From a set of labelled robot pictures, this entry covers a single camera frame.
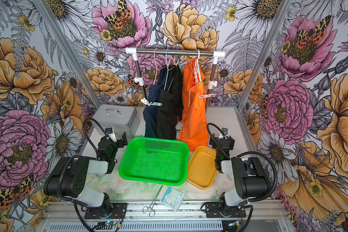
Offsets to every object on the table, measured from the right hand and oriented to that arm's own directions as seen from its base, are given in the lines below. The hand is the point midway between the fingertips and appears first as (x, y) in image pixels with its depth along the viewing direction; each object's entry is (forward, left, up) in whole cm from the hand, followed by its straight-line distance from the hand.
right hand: (221, 137), depth 94 cm
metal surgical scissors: (-37, +45, -8) cm, 59 cm away
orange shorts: (-4, +18, +12) cm, 22 cm away
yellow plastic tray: (-15, +13, -11) cm, 22 cm away
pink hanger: (+40, +40, +28) cm, 64 cm away
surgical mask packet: (-32, +31, -7) cm, 45 cm away
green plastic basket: (-11, +42, -7) cm, 44 cm away
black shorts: (+5, +31, +23) cm, 39 cm away
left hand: (+2, +65, +2) cm, 65 cm away
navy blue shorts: (0, +41, +24) cm, 48 cm away
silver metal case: (+11, +62, +8) cm, 64 cm away
